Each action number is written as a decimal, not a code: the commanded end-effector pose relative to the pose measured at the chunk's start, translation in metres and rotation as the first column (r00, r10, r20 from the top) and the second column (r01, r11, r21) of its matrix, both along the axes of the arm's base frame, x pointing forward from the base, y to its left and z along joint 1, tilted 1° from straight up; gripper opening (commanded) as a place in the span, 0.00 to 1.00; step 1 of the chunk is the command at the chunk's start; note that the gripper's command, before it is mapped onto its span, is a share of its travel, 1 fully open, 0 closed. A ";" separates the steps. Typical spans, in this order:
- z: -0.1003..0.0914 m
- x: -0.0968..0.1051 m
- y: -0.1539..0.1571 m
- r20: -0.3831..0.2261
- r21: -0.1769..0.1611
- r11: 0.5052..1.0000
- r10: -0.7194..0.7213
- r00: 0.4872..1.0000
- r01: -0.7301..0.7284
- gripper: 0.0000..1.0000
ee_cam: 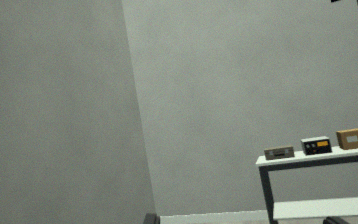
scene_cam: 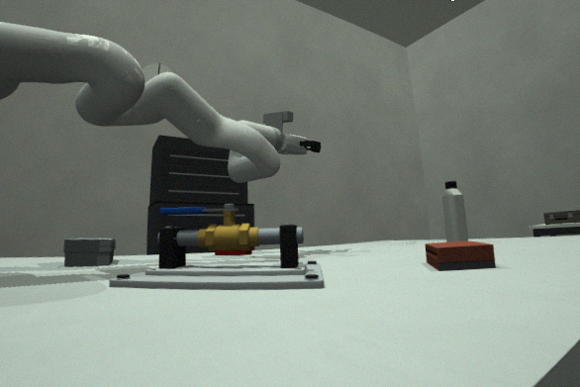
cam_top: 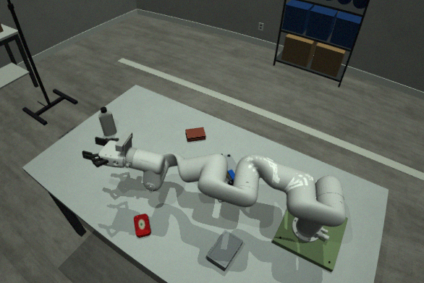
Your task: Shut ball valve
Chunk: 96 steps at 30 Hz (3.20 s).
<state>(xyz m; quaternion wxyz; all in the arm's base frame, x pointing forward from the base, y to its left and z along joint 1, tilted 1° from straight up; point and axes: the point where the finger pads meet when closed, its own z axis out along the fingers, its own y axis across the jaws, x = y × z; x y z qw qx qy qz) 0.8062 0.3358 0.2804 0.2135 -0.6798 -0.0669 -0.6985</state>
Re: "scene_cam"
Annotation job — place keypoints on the brass ball valve with blue handle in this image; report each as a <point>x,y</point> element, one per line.
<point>229,236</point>

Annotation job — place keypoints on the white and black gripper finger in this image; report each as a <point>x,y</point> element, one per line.
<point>315,146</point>

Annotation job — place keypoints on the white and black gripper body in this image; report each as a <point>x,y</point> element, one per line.
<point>291,144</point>

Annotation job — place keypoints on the grey bottle with black cap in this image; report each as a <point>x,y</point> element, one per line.
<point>454,214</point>

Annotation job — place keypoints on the reddish-brown rectangular block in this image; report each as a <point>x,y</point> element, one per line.
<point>445,256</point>

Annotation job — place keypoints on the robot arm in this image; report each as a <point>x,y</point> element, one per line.
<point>115,94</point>

